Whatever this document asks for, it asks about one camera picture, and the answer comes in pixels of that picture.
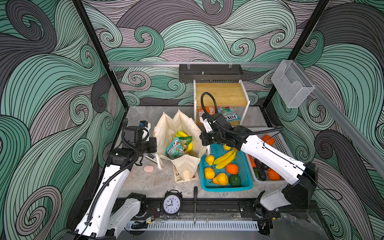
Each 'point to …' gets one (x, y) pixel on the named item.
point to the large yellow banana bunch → (179, 134)
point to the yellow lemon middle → (209, 159)
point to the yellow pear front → (221, 179)
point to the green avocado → (234, 180)
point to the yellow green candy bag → (184, 142)
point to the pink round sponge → (148, 168)
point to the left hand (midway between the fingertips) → (156, 140)
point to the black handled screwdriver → (195, 199)
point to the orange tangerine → (232, 168)
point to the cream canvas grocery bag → (166, 126)
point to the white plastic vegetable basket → (281, 145)
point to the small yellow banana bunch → (225, 159)
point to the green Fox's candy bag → (229, 112)
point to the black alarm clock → (172, 202)
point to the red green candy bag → (174, 149)
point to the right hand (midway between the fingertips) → (200, 137)
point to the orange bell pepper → (270, 141)
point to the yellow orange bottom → (209, 173)
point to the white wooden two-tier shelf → (220, 94)
